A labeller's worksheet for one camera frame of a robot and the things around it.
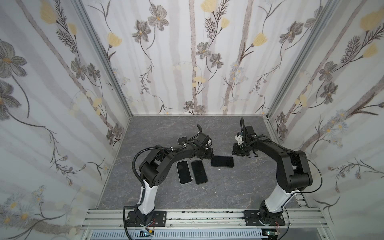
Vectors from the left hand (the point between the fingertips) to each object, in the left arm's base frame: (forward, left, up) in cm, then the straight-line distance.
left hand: (211, 152), depth 94 cm
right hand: (+1, -12, +2) cm, 12 cm away
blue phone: (-3, -8, -7) cm, 11 cm away
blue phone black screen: (+13, +20, -5) cm, 25 cm away
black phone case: (-3, -8, -7) cm, 11 cm away
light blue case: (-11, +18, -6) cm, 22 cm away
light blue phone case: (+16, +20, -5) cm, 26 cm away
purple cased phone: (-10, +18, -6) cm, 22 cm away
